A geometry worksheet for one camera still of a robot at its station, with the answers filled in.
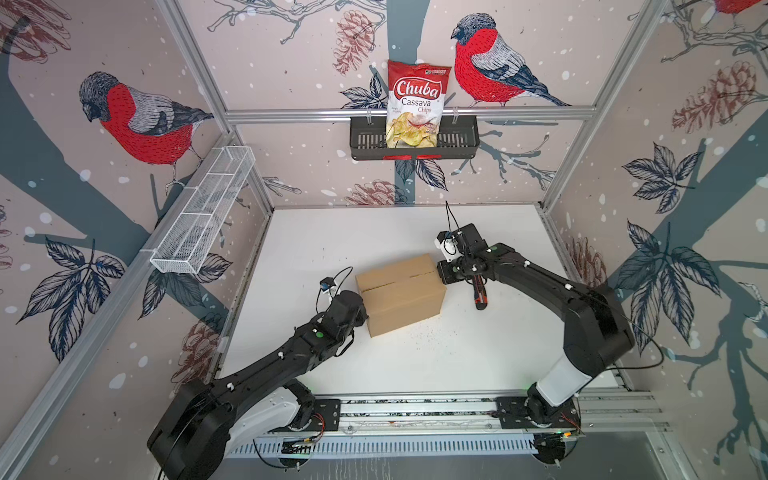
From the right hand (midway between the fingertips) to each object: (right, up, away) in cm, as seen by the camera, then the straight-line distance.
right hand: (431, 280), depth 88 cm
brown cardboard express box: (-10, -2, -11) cm, 15 cm away
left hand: (-20, -5, -5) cm, 21 cm away
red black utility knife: (+17, -5, +7) cm, 19 cm away
